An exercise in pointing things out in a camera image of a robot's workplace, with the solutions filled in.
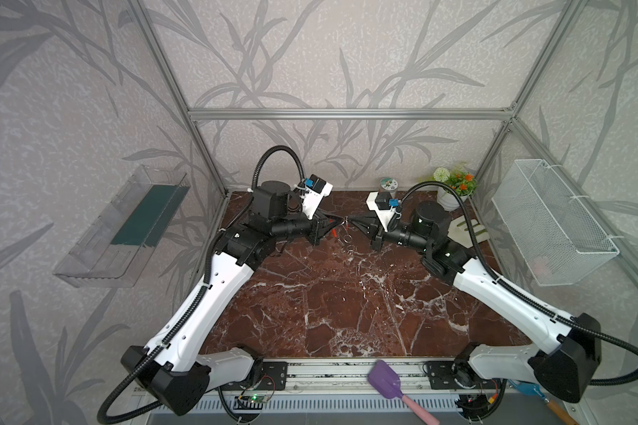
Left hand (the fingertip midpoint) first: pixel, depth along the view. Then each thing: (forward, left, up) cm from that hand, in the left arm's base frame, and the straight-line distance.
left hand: (343, 214), depth 63 cm
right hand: (+2, -2, -1) cm, 3 cm away
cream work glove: (+21, -48, -37) cm, 64 cm away
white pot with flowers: (+33, -47, -22) cm, 62 cm away
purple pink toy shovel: (-30, -13, -36) cm, 49 cm away
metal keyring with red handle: (-2, -1, -6) cm, 7 cm away
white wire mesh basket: (-5, -51, -3) cm, 52 cm away
